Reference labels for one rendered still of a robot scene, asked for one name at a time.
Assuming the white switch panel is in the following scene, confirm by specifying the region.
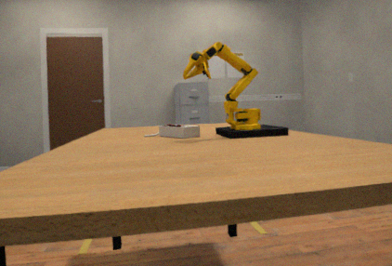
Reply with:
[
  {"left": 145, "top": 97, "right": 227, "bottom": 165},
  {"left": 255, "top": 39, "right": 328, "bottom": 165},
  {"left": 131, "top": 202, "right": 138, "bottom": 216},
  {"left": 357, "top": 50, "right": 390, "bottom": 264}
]
[{"left": 144, "top": 124, "right": 200, "bottom": 139}]

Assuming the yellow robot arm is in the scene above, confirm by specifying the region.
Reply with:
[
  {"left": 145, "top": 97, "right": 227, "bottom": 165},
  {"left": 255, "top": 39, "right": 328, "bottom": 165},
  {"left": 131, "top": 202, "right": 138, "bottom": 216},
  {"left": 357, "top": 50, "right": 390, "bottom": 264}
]
[{"left": 203, "top": 42, "right": 261, "bottom": 130}]

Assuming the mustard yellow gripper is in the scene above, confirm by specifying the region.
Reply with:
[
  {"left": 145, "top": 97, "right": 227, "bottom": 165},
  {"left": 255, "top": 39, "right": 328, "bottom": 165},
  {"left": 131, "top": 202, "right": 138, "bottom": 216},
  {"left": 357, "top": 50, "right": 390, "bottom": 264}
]
[{"left": 183, "top": 51, "right": 211, "bottom": 80}]

